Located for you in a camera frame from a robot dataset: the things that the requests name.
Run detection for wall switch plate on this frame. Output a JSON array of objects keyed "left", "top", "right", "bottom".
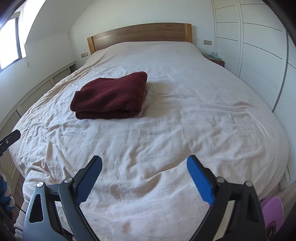
[
  {"left": 203, "top": 40, "right": 212, "bottom": 45},
  {"left": 81, "top": 52, "right": 88, "bottom": 58}
]

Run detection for white bed sheet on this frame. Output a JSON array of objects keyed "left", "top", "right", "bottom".
[{"left": 10, "top": 42, "right": 288, "bottom": 240}]

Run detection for dark red knit sweater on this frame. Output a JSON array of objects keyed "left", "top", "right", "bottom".
[{"left": 70, "top": 71, "right": 147, "bottom": 120}]

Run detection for wooden nightstand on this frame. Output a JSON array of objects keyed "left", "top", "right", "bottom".
[{"left": 203, "top": 54, "right": 225, "bottom": 67}]

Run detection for window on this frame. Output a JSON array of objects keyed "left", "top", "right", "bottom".
[{"left": 1, "top": 11, "right": 26, "bottom": 72}]

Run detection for items on nightstand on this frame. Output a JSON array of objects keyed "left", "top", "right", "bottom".
[{"left": 210, "top": 52, "right": 221, "bottom": 59}]

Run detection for wooden headboard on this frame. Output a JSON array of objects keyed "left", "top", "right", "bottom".
[{"left": 87, "top": 23, "right": 193, "bottom": 54}]

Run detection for pink purple container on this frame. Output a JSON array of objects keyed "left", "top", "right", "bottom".
[{"left": 260, "top": 196, "right": 284, "bottom": 240}]

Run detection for right wall switch plate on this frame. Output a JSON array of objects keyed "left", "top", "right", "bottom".
[{"left": 203, "top": 40, "right": 212, "bottom": 45}]

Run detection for left blue gloved hand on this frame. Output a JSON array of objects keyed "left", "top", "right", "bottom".
[{"left": 0, "top": 173, "right": 15, "bottom": 212}]

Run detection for white louvered wardrobe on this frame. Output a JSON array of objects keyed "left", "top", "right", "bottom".
[{"left": 212, "top": 0, "right": 295, "bottom": 187}]

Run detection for low louvered cabinet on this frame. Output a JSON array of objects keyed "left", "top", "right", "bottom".
[{"left": 0, "top": 60, "right": 77, "bottom": 176}]

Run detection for left wall switch plate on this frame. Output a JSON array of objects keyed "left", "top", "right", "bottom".
[{"left": 81, "top": 52, "right": 88, "bottom": 58}]

